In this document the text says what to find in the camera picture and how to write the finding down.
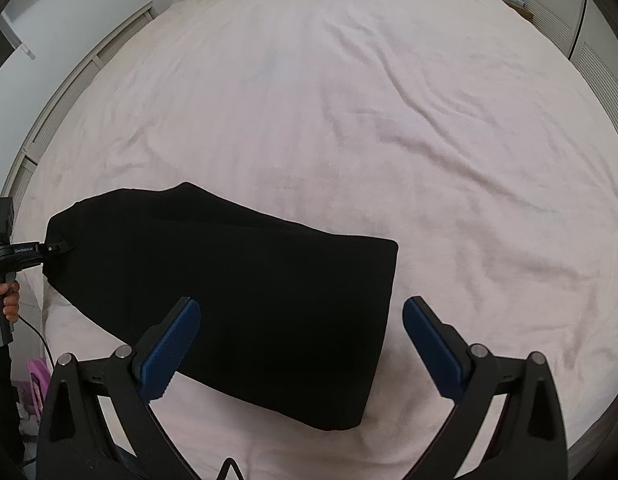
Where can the bed with pink sheet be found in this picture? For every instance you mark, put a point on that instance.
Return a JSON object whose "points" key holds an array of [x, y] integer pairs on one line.
{"points": [[339, 110]]}

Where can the black pants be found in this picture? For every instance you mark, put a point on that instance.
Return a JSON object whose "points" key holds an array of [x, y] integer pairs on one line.
{"points": [[239, 285]]}

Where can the person's left hand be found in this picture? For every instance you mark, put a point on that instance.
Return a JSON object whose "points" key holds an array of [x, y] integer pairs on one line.
{"points": [[9, 305]]}

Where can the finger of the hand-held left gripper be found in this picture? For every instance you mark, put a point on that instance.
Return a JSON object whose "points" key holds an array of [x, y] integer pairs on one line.
{"points": [[56, 248]]}

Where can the person's dark clothing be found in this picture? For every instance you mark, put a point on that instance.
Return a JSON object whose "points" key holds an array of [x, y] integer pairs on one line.
{"points": [[1, 400]]}

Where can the white wardrobe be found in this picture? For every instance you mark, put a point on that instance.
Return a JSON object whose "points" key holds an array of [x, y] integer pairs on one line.
{"points": [[589, 35]]}

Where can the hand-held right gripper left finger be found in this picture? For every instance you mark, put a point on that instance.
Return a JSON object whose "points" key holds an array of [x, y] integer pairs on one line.
{"points": [[169, 355]]}

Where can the pink plastic item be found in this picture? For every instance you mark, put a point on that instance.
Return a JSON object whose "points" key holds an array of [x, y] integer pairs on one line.
{"points": [[39, 385]]}

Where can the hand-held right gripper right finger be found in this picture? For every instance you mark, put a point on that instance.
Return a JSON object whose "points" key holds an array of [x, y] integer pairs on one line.
{"points": [[434, 355]]}

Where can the wooden nightstand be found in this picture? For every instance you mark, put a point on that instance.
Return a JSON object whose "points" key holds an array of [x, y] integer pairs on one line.
{"points": [[519, 10]]}

